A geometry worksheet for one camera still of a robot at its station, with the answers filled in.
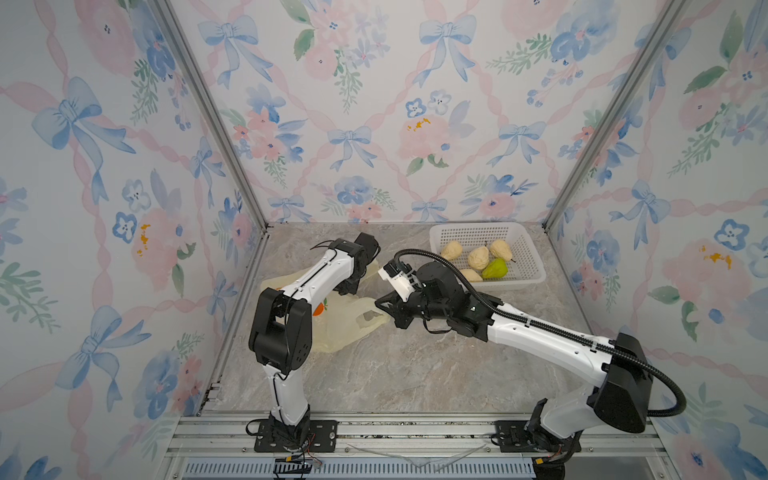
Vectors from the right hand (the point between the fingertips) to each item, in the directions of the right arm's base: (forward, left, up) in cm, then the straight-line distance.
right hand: (378, 302), depth 72 cm
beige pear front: (+21, -29, -17) cm, 40 cm away
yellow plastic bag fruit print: (-2, +10, -4) cm, 11 cm away
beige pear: (+31, -24, -17) cm, 43 cm away
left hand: (+13, +14, -12) cm, 23 cm away
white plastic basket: (+25, -48, -18) cm, 57 cm away
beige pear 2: (+28, -33, -17) cm, 46 cm away
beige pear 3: (+32, -41, -18) cm, 56 cm away
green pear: (+24, -38, -18) cm, 49 cm away
